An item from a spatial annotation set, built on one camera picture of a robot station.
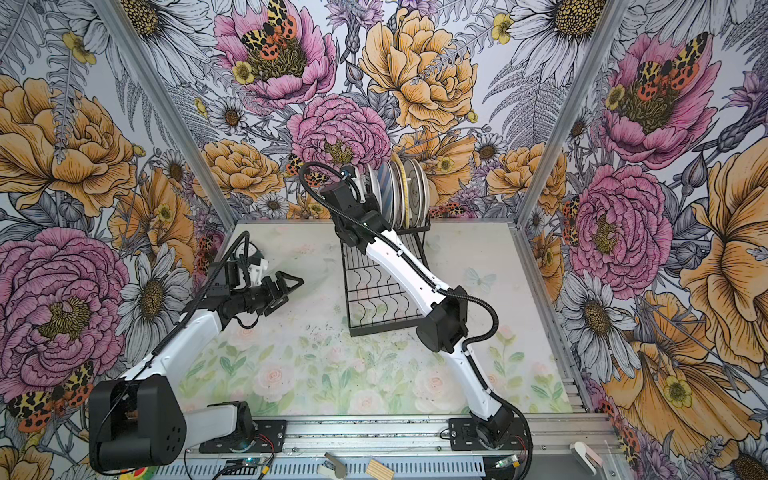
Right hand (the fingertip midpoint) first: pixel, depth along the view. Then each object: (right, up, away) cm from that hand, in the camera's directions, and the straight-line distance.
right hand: (369, 204), depth 84 cm
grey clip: (-8, -62, -15) cm, 64 cm away
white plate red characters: (+8, +2, -5) cm, 9 cm away
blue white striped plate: (+5, +3, +2) cm, 6 cm away
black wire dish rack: (+1, -29, +13) cm, 32 cm away
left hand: (-20, -26, 0) cm, 33 cm away
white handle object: (+51, -60, -14) cm, 81 cm away
